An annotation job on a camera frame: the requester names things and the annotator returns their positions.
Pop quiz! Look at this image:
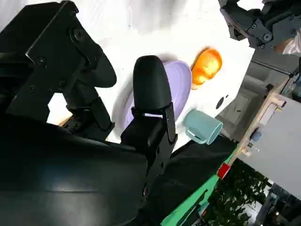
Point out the lilac plate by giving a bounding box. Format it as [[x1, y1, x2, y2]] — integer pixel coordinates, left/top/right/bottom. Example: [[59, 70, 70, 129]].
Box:
[[122, 60, 193, 129]]

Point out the pale green mug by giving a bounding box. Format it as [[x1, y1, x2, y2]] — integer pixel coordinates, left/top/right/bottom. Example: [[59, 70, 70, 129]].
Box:
[[182, 108, 223, 145]]

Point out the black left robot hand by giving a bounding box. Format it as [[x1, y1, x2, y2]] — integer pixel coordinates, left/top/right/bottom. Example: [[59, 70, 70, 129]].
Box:
[[218, 0, 301, 50]]

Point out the green leafy plant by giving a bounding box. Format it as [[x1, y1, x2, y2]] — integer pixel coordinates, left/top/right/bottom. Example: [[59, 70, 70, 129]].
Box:
[[206, 160, 271, 226]]

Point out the white plastic bag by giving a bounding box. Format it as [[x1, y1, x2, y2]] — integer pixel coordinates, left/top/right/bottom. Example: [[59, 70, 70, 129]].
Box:
[[281, 32, 301, 57]]

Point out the red block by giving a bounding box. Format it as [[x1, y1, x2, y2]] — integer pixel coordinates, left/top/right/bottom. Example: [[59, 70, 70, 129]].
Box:
[[217, 162, 231, 180]]

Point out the grey cabinet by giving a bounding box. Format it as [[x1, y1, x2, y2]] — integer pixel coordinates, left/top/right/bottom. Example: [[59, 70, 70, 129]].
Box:
[[215, 48, 294, 142]]

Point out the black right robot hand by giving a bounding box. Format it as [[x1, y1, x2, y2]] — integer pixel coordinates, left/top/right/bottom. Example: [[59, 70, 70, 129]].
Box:
[[0, 0, 179, 226]]

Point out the orange toy bread roll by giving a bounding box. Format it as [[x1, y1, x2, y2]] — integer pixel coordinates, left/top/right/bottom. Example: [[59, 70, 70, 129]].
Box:
[[190, 48, 223, 90]]

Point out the grey machine box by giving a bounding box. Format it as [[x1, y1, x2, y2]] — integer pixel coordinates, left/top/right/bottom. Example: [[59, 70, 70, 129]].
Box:
[[244, 94, 301, 189]]

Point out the black cloth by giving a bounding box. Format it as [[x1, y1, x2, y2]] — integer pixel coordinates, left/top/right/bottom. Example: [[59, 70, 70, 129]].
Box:
[[138, 135, 238, 226]]

